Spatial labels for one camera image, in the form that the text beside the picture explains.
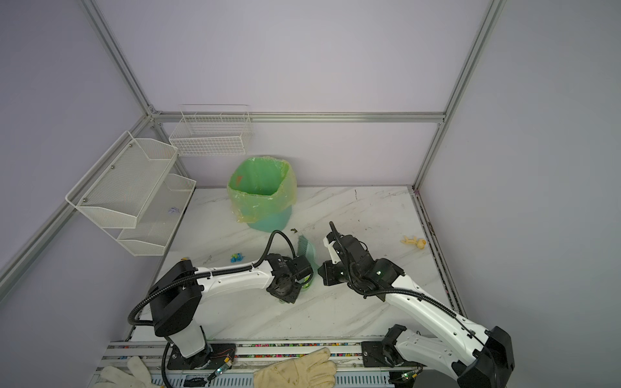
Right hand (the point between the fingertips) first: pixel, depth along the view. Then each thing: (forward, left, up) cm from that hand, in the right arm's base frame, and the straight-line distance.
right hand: (316, 271), depth 73 cm
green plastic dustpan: (-4, +3, 0) cm, 5 cm away
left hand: (-3, +11, -14) cm, 18 cm away
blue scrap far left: (+13, +33, -16) cm, 39 cm away
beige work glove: (-24, 0, -17) cm, 29 cm away
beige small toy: (+21, -42, -16) cm, 50 cm away
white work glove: (-27, +60, -16) cm, 68 cm away
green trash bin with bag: (+34, +23, 0) cm, 41 cm away
